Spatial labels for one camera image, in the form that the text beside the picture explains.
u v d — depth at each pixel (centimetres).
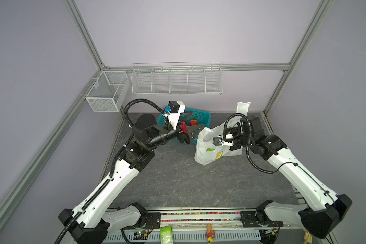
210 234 68
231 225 74
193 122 109
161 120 46
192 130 48
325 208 38
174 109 46
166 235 68
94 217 37
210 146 71
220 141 59
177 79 99
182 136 50
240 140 60
